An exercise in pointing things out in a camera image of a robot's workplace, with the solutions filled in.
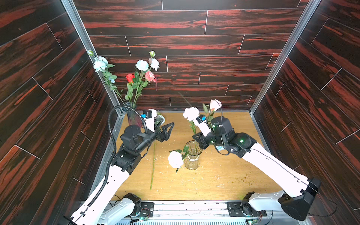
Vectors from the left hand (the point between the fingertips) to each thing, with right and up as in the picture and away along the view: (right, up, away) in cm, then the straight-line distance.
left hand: (168, 122), depth 64 cm
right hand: (+14, -6, +8) cm, 17 cm away
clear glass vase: (+12, -23, +16) cm, 30 cm away
